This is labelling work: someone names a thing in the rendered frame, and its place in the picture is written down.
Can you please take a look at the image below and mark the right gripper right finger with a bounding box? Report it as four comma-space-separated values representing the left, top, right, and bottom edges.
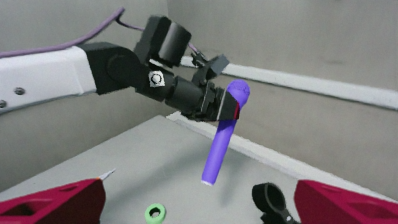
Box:
293, 179, 398, 224

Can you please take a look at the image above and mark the light green ring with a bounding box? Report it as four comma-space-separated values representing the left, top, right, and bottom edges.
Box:
144, 204, 165, 224

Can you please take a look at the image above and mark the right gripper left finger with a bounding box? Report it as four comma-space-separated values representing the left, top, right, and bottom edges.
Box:
0, 179, 106, 224

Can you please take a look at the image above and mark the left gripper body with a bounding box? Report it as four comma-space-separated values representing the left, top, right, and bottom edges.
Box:
165, 77, 238, 124

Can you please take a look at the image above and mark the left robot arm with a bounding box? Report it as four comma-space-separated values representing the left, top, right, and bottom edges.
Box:
0, 17, 230, 114

